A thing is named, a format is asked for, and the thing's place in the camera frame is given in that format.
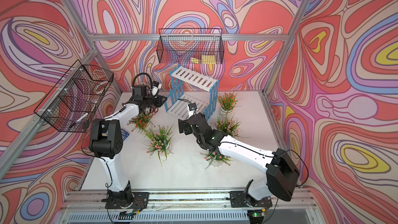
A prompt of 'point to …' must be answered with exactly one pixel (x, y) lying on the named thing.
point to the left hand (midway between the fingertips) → (166, 97)
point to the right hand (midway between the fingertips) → (187, 122)
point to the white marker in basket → (86, 114)
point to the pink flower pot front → (215, 159)
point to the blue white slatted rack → (187, 86)
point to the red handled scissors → (153, 109)
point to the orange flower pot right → (227, 101)
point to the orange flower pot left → (142, 122)
